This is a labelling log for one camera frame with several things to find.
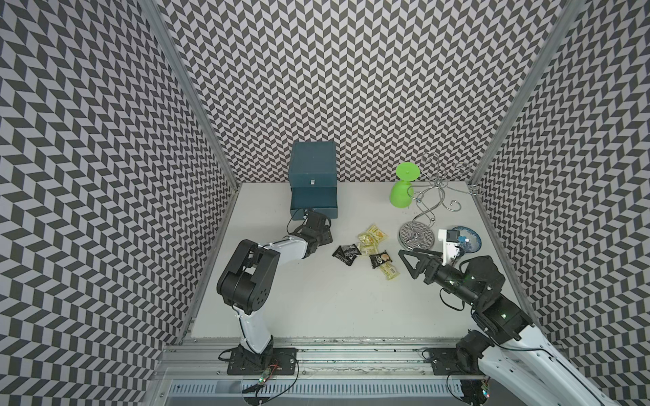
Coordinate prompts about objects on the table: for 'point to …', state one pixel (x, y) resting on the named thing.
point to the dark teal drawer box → (312, 176)
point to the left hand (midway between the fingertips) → (321, 234)
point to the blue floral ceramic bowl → (469, 239)
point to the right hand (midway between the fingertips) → (404, 258)
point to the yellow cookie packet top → (377, 233)
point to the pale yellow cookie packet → (389, 270)
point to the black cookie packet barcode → (347, 254)
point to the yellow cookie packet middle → (366, 244)
